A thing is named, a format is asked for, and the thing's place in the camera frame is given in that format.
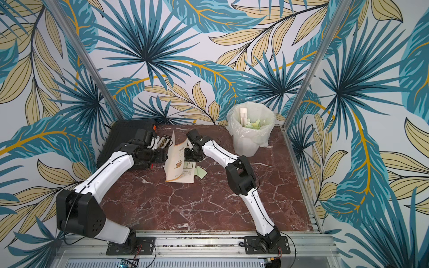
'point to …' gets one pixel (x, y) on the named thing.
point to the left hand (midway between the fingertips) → (162, 159)
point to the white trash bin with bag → (251, 124)
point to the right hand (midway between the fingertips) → (186, 158)
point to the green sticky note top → (200, 172)
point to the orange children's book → (176, 170)
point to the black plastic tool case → (122, 132)
